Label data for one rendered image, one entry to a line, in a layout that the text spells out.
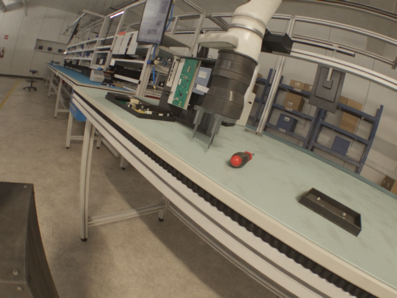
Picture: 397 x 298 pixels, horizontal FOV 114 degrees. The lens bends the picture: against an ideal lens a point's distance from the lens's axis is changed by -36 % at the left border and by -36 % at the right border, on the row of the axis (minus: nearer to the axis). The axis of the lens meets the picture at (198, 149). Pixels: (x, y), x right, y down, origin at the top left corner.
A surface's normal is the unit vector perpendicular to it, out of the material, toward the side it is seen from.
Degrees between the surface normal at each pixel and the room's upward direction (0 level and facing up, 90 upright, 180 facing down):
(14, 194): 0
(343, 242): 0
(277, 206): 0
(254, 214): 90
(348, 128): 90
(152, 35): 101
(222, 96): 87
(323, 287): 90
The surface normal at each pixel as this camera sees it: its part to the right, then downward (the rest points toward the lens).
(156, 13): -0.35, 0.34
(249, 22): -0.09, 0.24
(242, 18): -0.49, 0.08
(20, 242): 0.29, -0.92
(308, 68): -0.65, 0.00
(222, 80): -0.80, 0.07
